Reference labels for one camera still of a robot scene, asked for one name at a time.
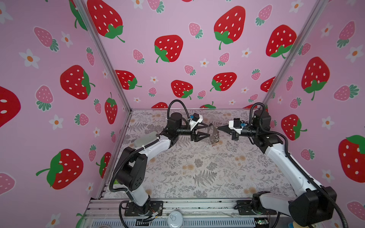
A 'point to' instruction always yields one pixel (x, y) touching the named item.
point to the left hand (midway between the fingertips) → (208, 130)
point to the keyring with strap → (214, 133)
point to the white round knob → (175, 220)
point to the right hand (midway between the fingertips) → (218, 126)
